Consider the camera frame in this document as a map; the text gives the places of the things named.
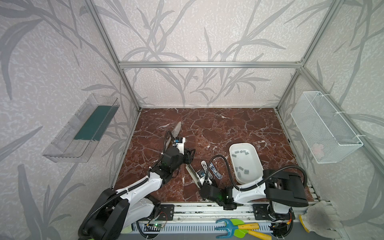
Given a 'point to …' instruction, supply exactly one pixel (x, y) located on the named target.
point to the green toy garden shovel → (240, 233)
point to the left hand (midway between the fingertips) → (195, 145)
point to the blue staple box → (215, 171)
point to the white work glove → (321, 218)
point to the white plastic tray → (247, 167)
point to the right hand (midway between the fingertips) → (198, 179)
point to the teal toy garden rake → (231, 227)
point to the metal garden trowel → (175, 133)
